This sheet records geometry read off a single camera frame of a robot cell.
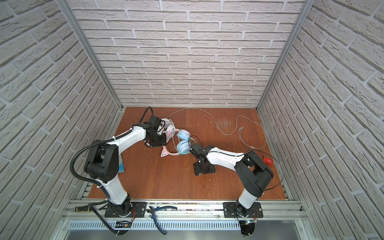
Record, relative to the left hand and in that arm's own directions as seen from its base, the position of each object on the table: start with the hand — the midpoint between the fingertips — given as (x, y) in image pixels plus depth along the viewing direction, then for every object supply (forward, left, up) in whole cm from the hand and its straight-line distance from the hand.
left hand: (167, 141), depth 92 cm
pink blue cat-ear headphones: (-7, -11, +7) cm, 15 cm away
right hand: (-18, -21, -6) cm, 28 cm away
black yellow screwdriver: (-34, +39, -5) cm, 52 cm away
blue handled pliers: (-37, +5, -6) cm, 37 cm away
